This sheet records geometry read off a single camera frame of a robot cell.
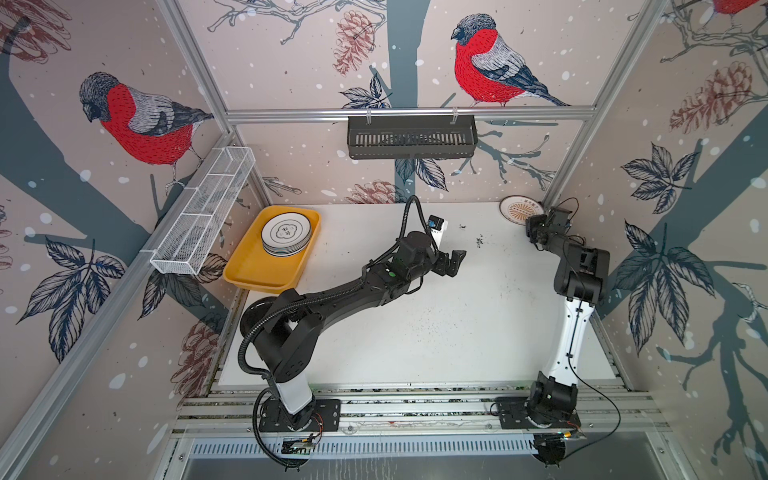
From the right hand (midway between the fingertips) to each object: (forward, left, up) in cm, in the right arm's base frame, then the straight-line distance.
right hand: (527, 221), depth 114 cm
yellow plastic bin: (-25, +102, +1) cm, 105 cm away
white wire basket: (-39, +101, +32) cm, 112 cm away
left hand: (-31, +33, +22) cm, 51 cm away
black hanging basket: (+15, +47, +27) cm, 56 cm away
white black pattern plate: (-13, +91, +6) cm, 92 cm away
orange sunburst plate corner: (+9, +1, -2) cm, 9 cm away
